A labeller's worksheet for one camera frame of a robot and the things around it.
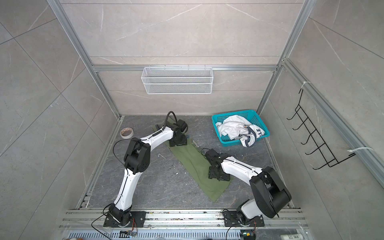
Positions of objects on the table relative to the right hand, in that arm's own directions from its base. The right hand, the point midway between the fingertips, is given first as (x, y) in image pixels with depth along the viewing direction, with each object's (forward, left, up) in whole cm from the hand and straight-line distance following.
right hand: (217, 175), depth 88 cm
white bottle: (-31, -33, +2) cm, 45 cm away
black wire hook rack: (-8, -41, +32) cm, 53 cm away
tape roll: (+33, +63, +1) cm, 71 cm away
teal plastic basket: (+43, -31, +6) cm, 53 cm away
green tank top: (+6, +11, +1) cm, 13 cm away
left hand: (+25, +22, +2) cm, 33 cm away
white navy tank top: (+32, -15, +7) cm, 37 cm away
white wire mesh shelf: (+56, +24, +30) cm, 67 cm away
